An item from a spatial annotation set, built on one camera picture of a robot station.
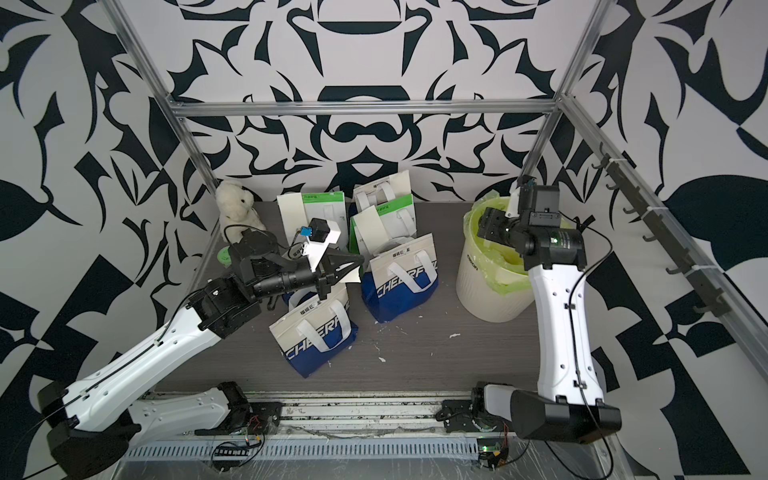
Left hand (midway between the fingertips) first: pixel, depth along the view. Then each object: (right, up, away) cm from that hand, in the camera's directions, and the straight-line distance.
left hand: (358, 251), depth 59 cm
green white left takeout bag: (-12, +12, +30) cm, 35 cm away
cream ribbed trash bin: (+29, -13, +17) cm, 36 cm away
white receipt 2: (+1, +5, +25) cm, 25 cm away
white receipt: (-22, +9, +30) cm, 39 cm away
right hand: (+30, +7, +11) cm, 33 cm away
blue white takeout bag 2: (+10, -9, +21) cm, 24 cm away
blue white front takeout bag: (-11, -19, +11) cm, 24 cm away
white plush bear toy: (-42, +10, +36) cm, 56 cm away
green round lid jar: (-47, -4, +40) cm, 62 cm away
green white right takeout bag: (+9, +7, +28) cm, 30 cm away
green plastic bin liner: (+31, -3, +8) cm, 32 cm away
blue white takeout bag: (+4, +16, +28) cm, 33 cm away
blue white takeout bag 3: (-12, -12, +8) cm, 19 cm away
